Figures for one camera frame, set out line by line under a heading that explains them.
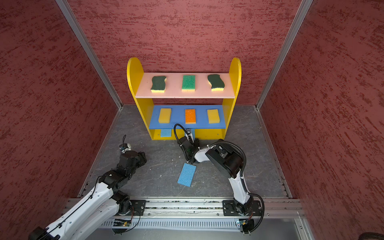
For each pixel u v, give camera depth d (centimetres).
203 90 72
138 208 74
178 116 95
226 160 53
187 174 84
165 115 95
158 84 72
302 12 73
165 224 77
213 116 94
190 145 78
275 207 76
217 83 74
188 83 73
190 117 92
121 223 72
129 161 64
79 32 79
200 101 123
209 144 59
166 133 101
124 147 73
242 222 72
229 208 74
